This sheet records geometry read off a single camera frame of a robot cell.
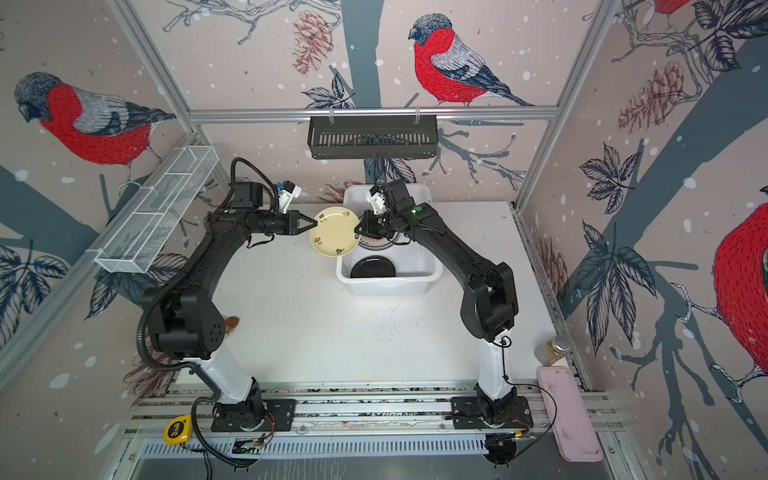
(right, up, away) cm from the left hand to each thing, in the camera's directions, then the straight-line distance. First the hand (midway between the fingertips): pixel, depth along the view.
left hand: (313, 222), depth 83 cm
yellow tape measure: (-29, -50, -13) cm, 59 cm away
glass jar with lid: (+64, -33, -7) cm, 73 cm away
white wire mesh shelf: (-41, +3, -5) cm, 41 cm away
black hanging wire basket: (+16, +31, +23) cm, 42 cm away
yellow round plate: (+6, -4, +1) cm, 7 cm away
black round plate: (+16, -15, +19) cm, 29 cm away
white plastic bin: (+32, -16, +20) cm, 41 cm away
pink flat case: (+66, -51, -13) cm, 85 cm away
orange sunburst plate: (+17, -7, +24) cm, 30 cm away
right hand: (+11, -3, +2) cm, 12 cm away
